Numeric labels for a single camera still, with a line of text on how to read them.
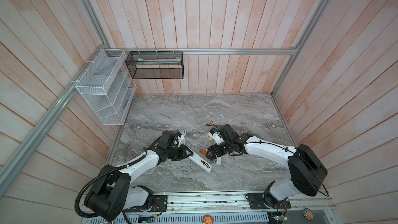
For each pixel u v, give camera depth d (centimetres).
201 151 90
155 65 104
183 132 98
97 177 40
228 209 73
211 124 78
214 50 97
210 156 77
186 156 76
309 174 43
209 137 82
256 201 74
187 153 81
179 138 82
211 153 76
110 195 41
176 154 75
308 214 70
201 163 82
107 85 68
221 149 75
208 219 69
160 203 73
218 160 86
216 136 80
